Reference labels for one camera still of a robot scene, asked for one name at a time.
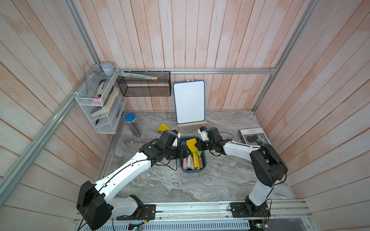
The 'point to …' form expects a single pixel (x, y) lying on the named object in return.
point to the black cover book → (256, 136)
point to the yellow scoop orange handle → (163, 127)
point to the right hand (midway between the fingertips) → (195, 144)
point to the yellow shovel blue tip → (191, 146)
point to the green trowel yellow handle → (198, 153)
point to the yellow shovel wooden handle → (200, 161)
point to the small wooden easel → (190, 123)
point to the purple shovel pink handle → (184, 160)
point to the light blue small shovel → (189, 162)
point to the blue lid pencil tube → (130, 118)
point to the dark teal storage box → (182, 139)
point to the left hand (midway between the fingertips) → (185, 155)
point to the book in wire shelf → (109, 100)
